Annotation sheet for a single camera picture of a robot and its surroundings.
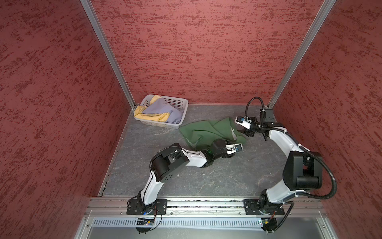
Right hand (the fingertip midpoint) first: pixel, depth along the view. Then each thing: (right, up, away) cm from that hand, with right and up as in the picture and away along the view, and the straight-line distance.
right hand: (241, 125), depth 91 cm
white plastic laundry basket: (-45, +16, +22) cm, 52 cm away
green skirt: (-25, -6, +5) cm, 27 cm away
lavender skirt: (-53, +14, +9) cm, 55 cm away
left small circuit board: (-55, -47, -19) cm, 74 cm away
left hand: (-6, -11, -3) cm, 13 cm away
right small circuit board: (+7, -48, -20) cm, 52 cm away
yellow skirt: (-54, +6, +9) cm, 55 cm away
